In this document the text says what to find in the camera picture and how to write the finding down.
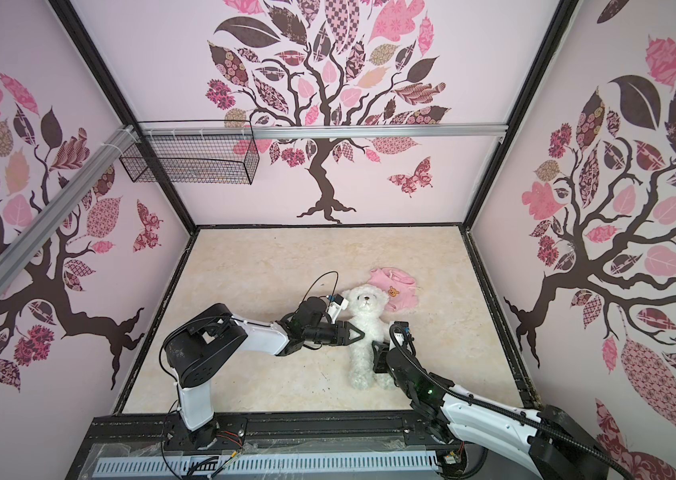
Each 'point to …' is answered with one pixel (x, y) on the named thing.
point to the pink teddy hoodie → (399, 285)
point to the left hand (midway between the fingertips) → (361, 341)
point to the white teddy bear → (366, 306)
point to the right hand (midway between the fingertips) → (374, 341)
